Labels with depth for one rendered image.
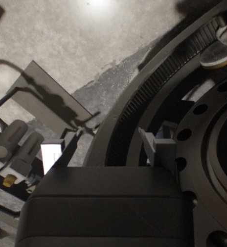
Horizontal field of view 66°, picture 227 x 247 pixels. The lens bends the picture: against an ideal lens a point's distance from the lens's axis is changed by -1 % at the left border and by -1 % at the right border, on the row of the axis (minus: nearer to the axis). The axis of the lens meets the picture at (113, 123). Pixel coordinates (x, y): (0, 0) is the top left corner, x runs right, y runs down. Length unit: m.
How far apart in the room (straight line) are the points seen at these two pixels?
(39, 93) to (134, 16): 0.62
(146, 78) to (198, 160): 0.22
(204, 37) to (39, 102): 0.87
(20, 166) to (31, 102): 0.45
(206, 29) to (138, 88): 0.21
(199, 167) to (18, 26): 0.89
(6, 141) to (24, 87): 0.38
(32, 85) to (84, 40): 0.38
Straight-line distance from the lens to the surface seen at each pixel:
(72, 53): 0.90
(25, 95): 1.12
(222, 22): 0.48
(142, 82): 0.44
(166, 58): 0.48
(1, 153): 0.77
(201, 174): 0.35
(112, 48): 0.85
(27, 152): 0.83
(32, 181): 0.82
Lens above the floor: 0.81
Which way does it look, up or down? 51 degrees down
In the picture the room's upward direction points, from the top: 169 degrees counter-clockwise
